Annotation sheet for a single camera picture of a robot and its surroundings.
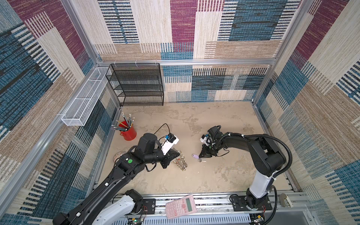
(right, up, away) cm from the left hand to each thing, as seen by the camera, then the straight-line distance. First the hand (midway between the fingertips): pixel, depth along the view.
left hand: (178, 154), depth 69 cm
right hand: (+15, -8, +21) cm, 27 cm away
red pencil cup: (-33, +9, +22) cm, 41 cm away
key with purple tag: (+12, -7, +21) cm, 25 cm away
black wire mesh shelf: (-29, +43, +39) cm, 65 cm away
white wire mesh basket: (-50, +20, +1) cm, 54 cm away
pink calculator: (+1, -28, +3) cm, 28 cm away
